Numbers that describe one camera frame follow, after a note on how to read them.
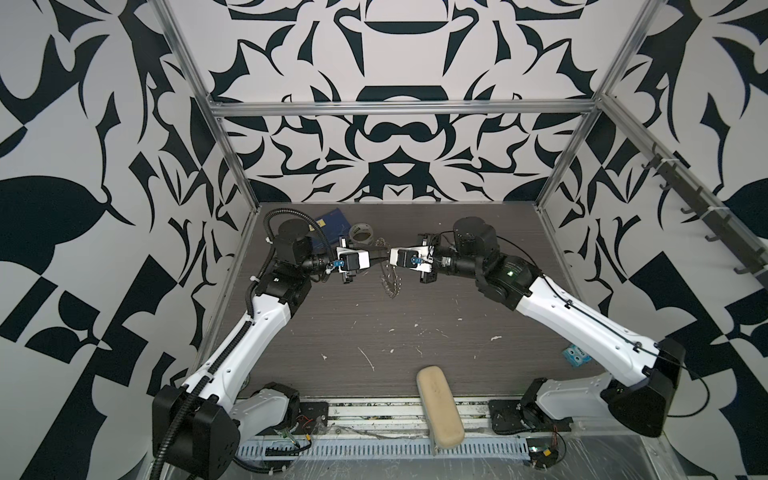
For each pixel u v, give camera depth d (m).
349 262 0.53
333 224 1.12
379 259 0.64
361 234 1.10
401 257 0.53
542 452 0.71
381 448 0.65
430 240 0.59
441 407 0.73
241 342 0.46
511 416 0.74
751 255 0.52
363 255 0.55
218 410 0.38
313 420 0.72
